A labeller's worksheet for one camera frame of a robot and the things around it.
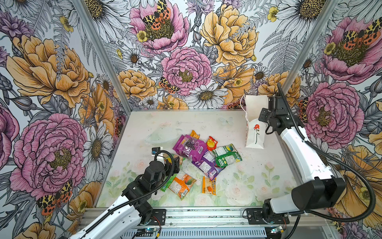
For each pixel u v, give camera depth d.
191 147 0.93
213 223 0.74
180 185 0.81
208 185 0.83
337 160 0.41
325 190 0.44
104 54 0.88
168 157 0.91
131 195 0.53
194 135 1.05
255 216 0.74
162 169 0.57
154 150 0.66
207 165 0.89
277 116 0.57
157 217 0.73
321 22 0.77
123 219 0.59
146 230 0.71
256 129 0.83
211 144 1.00
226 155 0.94
